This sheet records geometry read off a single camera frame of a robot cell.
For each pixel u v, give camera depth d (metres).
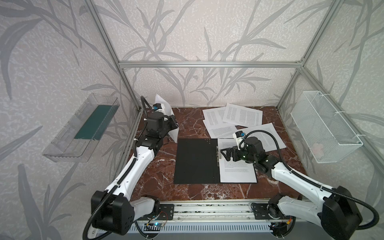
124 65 0.94
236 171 0.88
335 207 0.39
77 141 0.63
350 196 0.42
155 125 0.57
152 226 0.72
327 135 0.64
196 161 0.91
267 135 0.69
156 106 0.68
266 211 0.72
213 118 1.15
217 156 0.92
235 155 0.71
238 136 0.72
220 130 1.08
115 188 0.41
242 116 1.16
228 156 0.72
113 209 0.39
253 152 0.63
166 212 0.73
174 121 0.68
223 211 0.75
